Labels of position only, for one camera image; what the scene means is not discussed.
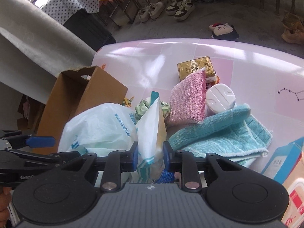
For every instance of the green floral scrunchie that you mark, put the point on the green floral scrunchie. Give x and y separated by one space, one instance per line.
144 105

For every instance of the pink checkered tablecloth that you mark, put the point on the pink checkered tablecloth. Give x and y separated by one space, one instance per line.
270 81

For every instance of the white cotton swab bag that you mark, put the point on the white cotton swab bag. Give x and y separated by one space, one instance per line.
151 134

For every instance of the white yogurt cup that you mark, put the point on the white yogurt cup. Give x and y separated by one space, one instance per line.
219 98

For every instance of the polka dot cloth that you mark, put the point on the polka dot cloth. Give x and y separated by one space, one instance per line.
62 10

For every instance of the gold foil packet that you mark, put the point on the gold foil packet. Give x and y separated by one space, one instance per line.
188 67

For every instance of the brown white sneaker right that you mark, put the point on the brown white sneaker right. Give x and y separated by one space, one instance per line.
185 9

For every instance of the pink scrubbing sponge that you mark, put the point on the pink scrubbing sponge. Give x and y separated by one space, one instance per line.
188 100

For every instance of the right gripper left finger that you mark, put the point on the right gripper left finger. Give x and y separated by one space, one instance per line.
114 164

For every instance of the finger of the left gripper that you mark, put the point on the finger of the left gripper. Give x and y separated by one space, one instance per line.
16 138

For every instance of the white plastic bag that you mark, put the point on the white plastic bag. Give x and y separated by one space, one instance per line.
101 130

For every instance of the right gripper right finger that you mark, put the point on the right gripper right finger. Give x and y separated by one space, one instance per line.
183 162

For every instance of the red white package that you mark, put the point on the red white package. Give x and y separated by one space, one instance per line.
293 216

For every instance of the brown cardboard box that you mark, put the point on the brown cardboard box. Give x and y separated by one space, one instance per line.
74 92

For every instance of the yellow green hair clip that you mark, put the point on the yellow green hair clip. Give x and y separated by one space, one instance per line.
127 102

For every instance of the brown white sneaker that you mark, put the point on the brown white sneaker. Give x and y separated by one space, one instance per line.
185 9
173 7

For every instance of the black suitcase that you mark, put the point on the black suitcase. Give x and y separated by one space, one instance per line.
89 28

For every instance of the teal striped cloth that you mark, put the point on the teal striped cloth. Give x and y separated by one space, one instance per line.
234 134

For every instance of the tan shoes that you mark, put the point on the tan shoes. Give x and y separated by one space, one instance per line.
293 29

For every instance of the blue white carton box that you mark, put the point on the blue white carton box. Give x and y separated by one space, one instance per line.
283 161

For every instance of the person hand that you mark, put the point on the person hand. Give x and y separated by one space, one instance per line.
5 199

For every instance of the black white plush toy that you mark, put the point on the black white plush toy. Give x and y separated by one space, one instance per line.
225 31

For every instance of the brown white sneaker left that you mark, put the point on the brown white sneaker left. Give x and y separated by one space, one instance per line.
173 7

